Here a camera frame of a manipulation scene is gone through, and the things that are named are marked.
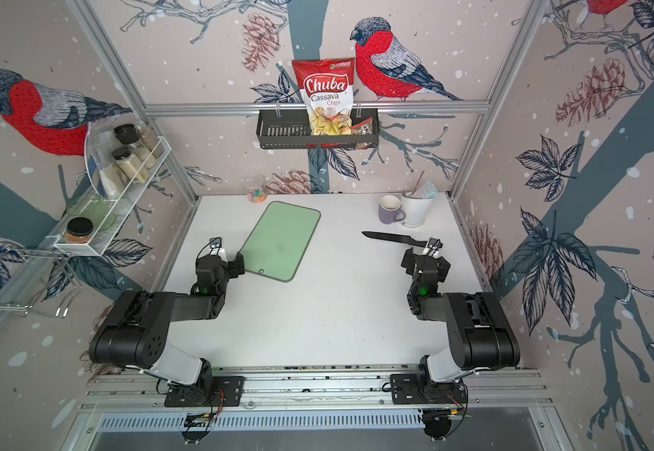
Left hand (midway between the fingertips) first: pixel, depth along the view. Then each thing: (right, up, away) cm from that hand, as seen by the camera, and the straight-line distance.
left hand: (228, 247), depth 94 cm
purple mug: (+57, +13, +10) cm, 59 cm away
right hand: (+67, -1, -1) cm, 67 cm away
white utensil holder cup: (+67, +13, +9) cm, 69 cm away
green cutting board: (+15, 0, +9) cm, 17 cm away
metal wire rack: (-30, -2, -37) cm, 48 cm away
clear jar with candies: (+3, +22, +24) cm, 33 cm away
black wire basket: (+21, +41, +1) cm, 46 cm away
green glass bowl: (-26, +13, -24) cm, 37 cm away
